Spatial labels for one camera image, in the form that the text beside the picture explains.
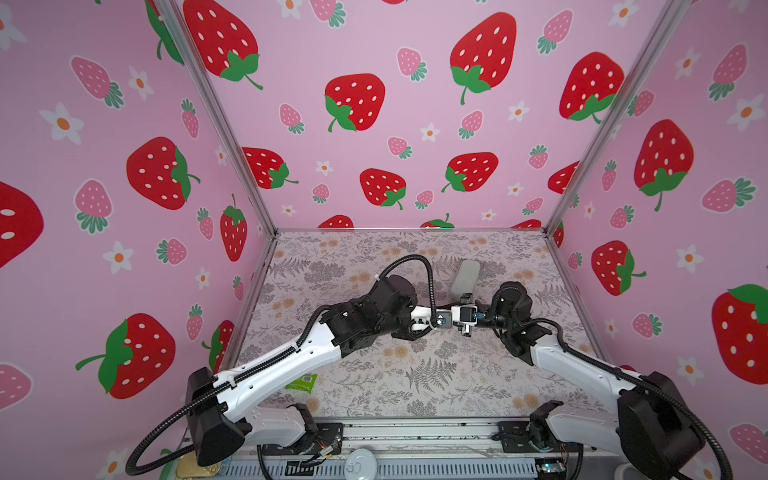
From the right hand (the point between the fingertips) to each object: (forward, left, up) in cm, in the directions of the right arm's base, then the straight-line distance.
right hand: (430, 308), depth 73 cm
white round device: (-32, +13, -17) cm, 39 cm away
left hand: (0, +1, +2) cm, 3 cm away
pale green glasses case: (+25, -12, -19) cm, 34 cm away
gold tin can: (-37, +53, -18) cm, 67 cm away
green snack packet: (-15, +33, -21) cm, 42 cm away
